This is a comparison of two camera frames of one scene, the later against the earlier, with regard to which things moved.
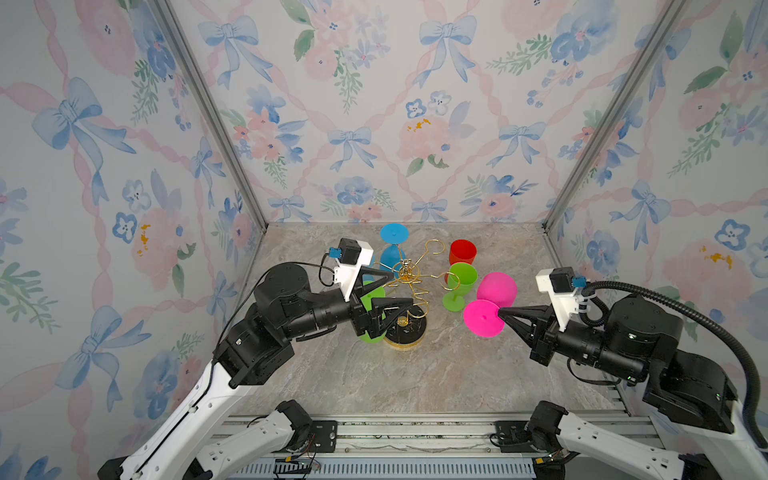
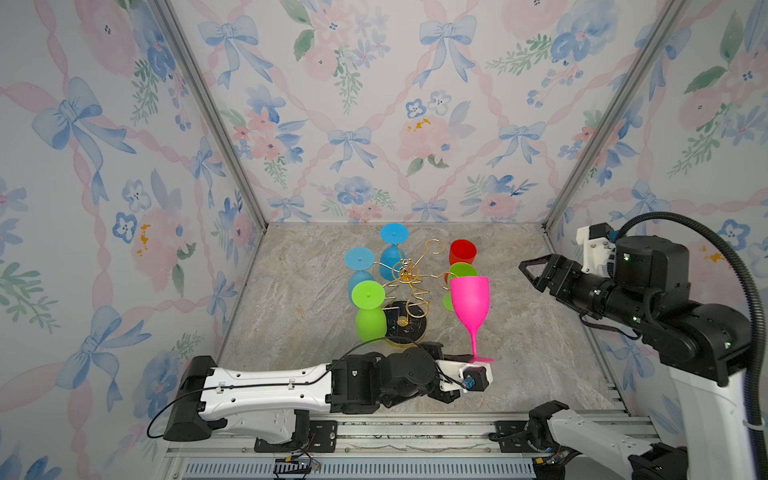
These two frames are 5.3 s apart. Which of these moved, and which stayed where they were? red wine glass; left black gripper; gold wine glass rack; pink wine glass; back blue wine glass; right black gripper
Moved: right black gripper; pink wine glass; left black gripper
Stayed: back blue wine glass; gold wine glass rack; red wine glass
